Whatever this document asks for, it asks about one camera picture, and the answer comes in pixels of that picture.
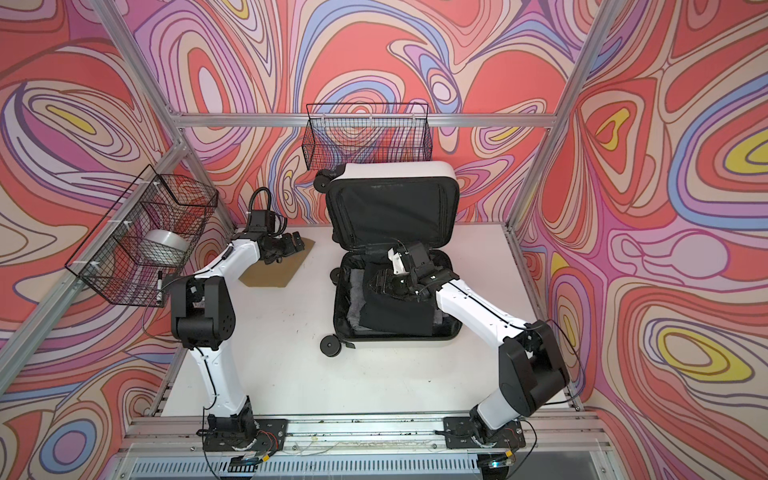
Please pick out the detached black suitcase wheel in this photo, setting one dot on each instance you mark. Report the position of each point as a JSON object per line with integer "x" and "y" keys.
{"x": 331, "y": 345}

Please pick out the left wall wire basket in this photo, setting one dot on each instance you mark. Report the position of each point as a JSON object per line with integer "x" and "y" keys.
{"x": 108, "y": 262}

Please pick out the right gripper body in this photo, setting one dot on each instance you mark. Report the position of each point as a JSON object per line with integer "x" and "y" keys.
{"x": 402, "y": 284}

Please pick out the black garment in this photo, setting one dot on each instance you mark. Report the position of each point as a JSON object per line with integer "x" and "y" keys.
{"x": 383, "y": 313}

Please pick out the black marker pen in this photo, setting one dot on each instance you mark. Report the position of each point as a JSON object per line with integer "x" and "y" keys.
{"x": 159, "y": 287}

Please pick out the black and white suitcase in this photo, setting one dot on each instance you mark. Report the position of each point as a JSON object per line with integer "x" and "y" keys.
{"x": 376, "y": 207}

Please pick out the back wall wire basket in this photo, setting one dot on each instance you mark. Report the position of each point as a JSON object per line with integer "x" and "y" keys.
{"x": 365, "y": 133}

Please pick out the grey fluffy towel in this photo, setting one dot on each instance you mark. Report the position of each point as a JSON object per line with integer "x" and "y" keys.
{"x": 357, "y": 300}

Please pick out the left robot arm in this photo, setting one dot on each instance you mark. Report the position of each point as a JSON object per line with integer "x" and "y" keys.
{"x": 203, "y": 320}

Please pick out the aluminium front rail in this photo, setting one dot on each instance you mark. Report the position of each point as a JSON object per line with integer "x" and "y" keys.
{"x": 401, "y": 433}

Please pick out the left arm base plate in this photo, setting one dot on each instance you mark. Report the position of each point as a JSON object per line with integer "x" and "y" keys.
{"x": 265, "y": 436}

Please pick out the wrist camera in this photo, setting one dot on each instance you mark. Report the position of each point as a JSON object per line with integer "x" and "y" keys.
{"x": 398, "y": 258}
{"x": 266, "y": 222}

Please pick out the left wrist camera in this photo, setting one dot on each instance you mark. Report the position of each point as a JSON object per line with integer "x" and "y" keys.
{"x": 266, "y": 222}

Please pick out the khaki folded garment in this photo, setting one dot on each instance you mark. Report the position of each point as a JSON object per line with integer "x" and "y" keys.
{"x": 276, "y": 274}

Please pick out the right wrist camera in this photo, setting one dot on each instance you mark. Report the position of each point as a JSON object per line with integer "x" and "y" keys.
{"x": 398, "y": 258}

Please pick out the green circuit board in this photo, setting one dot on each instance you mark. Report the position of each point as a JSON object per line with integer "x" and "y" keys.
{"x": 243, "y": 462}

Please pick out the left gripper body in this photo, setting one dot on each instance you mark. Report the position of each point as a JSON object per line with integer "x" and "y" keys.
{"x": 282, "y": 245}

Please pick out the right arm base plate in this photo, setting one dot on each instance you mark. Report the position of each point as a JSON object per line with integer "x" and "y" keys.
{"x": 465, "y": 432}

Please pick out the wall wire basket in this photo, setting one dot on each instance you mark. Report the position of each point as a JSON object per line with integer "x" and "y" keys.
{"x": 108, "y": 262}
{"x": 365, "y": 133}

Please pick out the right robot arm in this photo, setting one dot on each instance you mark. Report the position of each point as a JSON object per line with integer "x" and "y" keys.
{"x": 531, "y": 367}

